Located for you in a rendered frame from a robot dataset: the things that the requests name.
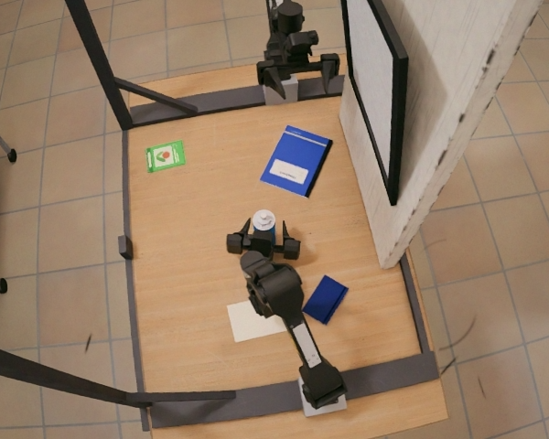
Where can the beige wall panel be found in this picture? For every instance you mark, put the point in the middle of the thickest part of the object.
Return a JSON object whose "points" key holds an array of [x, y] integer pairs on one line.
{"points": [[459, 53]]}

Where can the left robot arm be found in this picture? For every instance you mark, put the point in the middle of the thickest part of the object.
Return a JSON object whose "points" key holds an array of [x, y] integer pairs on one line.
{"points": [[287, 17]]}

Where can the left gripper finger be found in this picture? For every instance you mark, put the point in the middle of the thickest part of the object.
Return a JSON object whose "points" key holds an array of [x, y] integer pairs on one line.
{"points": [[328, 67], [270, 77]]}

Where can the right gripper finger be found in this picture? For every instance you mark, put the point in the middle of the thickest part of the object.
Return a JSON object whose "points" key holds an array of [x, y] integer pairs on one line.
{"points": [[285, 234], [245, 229]]}

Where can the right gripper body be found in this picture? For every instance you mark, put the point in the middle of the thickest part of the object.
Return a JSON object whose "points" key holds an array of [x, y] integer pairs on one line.
{"points": [[290, 249]]}

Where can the blue and white spray bottle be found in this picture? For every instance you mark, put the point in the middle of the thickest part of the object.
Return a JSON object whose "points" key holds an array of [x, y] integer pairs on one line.
{"points": [[264, 220]]}

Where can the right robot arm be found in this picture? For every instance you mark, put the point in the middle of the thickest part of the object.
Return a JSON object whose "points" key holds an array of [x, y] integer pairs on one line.
{"points": [[282, 295]]}

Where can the white sheet of paper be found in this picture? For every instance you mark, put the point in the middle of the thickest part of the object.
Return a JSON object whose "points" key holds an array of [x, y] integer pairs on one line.
{"points": [[248, 325]]}

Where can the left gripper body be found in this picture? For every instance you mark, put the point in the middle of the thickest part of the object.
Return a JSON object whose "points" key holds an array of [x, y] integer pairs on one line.
{"points": [[292, 65]]}

